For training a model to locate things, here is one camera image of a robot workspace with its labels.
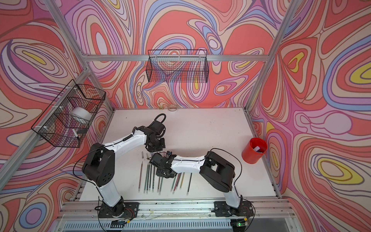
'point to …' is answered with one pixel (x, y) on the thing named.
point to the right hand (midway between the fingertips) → (162, 177)
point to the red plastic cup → (254, 150)
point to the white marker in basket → (76, 135)
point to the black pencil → (189, 182)
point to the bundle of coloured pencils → (175, 182)
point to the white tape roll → (81, 112)
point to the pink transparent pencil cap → (142, 154)
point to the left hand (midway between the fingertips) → (165, 149)
